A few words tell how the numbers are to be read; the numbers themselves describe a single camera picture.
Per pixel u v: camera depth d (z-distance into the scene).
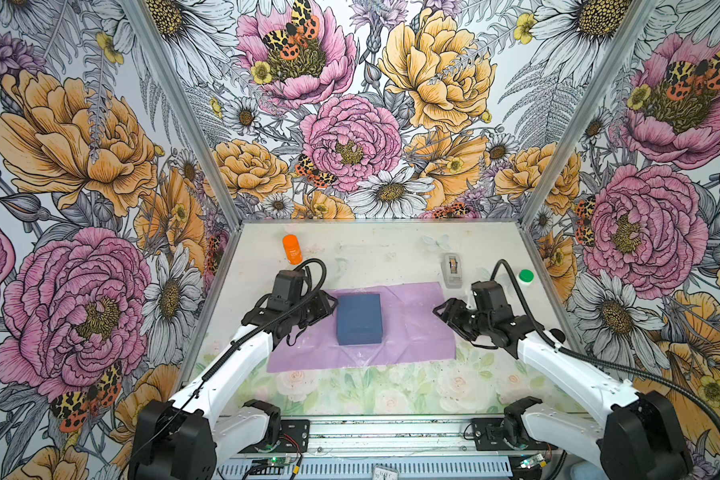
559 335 0.81
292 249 1.04
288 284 0.63
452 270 1.02
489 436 0.74
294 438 0.73
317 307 0.73
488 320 0.65
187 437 0.39
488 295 0.65
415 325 0.94
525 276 0.94
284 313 0.57
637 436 0.41
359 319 0.89
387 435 0.76
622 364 0.62
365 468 0.71
